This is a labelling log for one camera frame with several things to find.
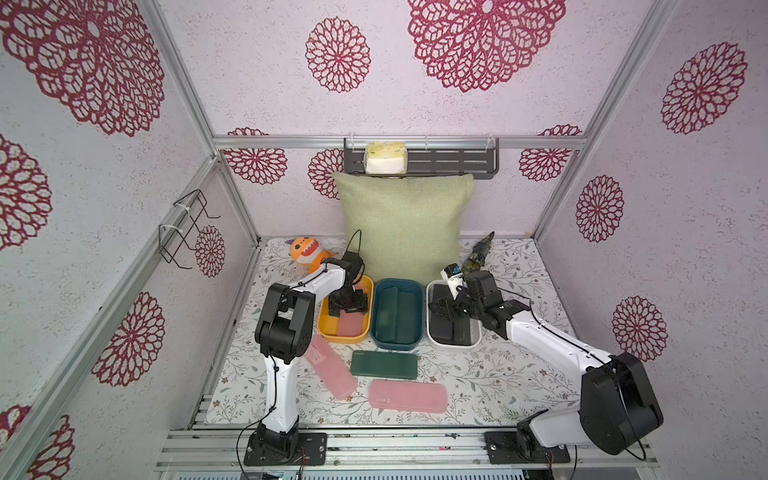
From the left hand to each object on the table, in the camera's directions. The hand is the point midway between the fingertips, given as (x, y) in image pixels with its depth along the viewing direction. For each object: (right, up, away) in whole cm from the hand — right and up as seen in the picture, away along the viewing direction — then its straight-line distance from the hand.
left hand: (354, 312), depth 98 cm
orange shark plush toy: (-18, +21, +8) cm, 28 cm away
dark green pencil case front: (+10, -14, -10) cm, 20 cm away
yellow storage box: (-8, -3, -3) cm, 9 cm away
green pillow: (+17, +27, -10) cm, 33 cm away
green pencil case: (+11, 0, -2) cm, 11 cm away
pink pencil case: (-1, -4, -1) cm, 4 cm away
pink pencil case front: (+18, -20, -16) cm, 32 cm away
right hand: (+26, +6, -11) cm, 29 cm away
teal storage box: (+18, 0, -3) cm, 19 cm away
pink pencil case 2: (-5, -15, -11) cm, 19 cm away
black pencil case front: (+32, -4, -9) cm, 33 cm away
